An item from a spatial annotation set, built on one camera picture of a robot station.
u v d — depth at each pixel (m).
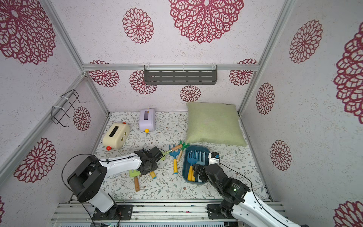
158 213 0.75
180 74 1.00
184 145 1.00
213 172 0.54
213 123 0.97
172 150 0.97
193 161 0.90
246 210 0.61
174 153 0.97
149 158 0.68
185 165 0.87
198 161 0.91
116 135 0.95
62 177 0.47
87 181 0.45
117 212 0.70
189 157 0.92
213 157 0.66
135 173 0.88
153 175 0.85
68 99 0.78
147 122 1.02
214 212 0.73
